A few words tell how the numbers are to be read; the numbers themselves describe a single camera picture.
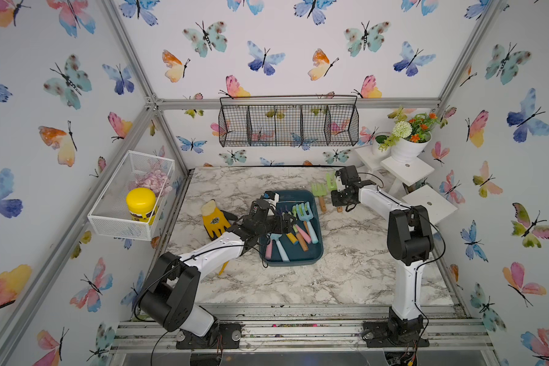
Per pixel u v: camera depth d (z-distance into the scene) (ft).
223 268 2.91
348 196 2.59
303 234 3.15
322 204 3.50
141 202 2.07
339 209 3.23
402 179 2.91
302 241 3.06
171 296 1.41
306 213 3.33
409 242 1.82
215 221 3.29
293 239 3.06
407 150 2.89
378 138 3.41
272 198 2.56
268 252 2.98
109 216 1.91
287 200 3.68
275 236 3.09
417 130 2.72
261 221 2.26
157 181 2.28
